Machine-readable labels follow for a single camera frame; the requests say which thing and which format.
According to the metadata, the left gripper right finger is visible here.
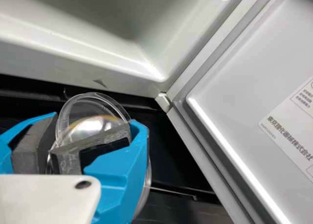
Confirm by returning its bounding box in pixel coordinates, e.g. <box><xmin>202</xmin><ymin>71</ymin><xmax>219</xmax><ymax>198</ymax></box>
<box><xmin>49</xmin><ymin>119</ymin><xmax>150</xmax><ymax>224</ymax></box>

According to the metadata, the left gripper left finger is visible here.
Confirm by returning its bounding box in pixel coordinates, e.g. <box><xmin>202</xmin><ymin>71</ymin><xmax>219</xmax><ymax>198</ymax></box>
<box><xmin>0</xmin><ymin>112</ymin><xmax>59</xmax><ymax>176</ymax></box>

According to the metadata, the white incubator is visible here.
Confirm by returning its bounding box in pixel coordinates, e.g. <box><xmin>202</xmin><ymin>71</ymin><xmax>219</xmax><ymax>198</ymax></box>
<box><xmin>0</xmin><ymin>0</ymin><xmax>272</xmax><ymax>112</ymax></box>

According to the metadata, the petri dish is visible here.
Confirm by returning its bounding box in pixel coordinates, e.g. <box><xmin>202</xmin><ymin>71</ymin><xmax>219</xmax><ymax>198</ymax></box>
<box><xmin>45</xmin><ymin>91</ymin><xmax>154</xmax><ymax>210</ymax></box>

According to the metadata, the incubator door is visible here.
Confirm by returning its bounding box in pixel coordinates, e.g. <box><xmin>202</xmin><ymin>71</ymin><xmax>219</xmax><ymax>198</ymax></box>
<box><xmin>168</xmin><ymin>0</ymin><xmax>313</xmax><ymax>224</ymax></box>

